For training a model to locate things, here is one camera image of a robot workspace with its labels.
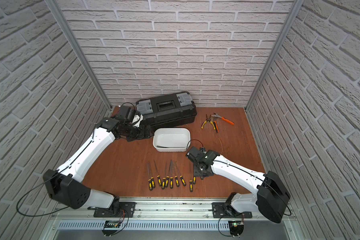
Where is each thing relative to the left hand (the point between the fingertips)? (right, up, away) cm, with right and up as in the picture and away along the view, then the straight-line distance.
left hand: (149, 132), depth 78 cm
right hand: (+28, -22, +2) cm, 36 cm away
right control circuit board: (+44, -45, -8) cm, 64 cm away
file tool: (0, -27, +5) cm, 27 cm away
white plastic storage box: (+10, -6, +22) cm, 25 cm away
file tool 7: (+17, -27, +6) cm, 32 cm away
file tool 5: (+11, -27, +5) cm, 29 cm away
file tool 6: (+14, -27, +6) cm, 31 cm away
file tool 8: (+22, -30, +3) cm, 37 cm away
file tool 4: (+9, -26, +5) cm, 28 cm away
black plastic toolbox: (+7, +13, +18) cm, 23 cm away
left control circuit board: (-18, -45, -6) cm, 49 cm away
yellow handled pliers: (+37, +7, +32) cm, 50 cm away
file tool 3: (+7, -27, +5) cm, 29 cm away
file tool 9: (+24, -28, +5) cm, 37 cm away
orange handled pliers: (+44, +10, +35) cm, 57 cm away
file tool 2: (+4, -26, +6) cm, 27 cm away
